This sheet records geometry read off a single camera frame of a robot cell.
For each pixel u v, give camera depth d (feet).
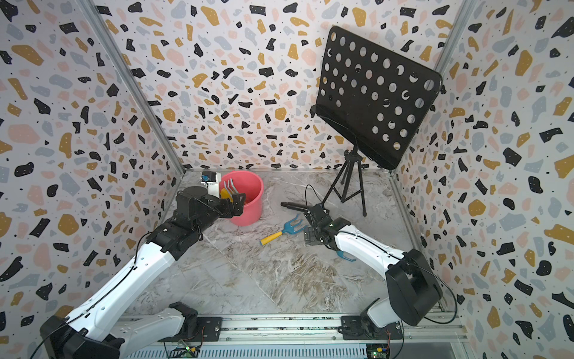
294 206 3.48
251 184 3.11
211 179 2.06
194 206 1.79
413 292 1.40
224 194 2.16
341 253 3.02
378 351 2.35
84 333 1.22
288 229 3.29
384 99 1.98
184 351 2.34
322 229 2.13
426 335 2.45
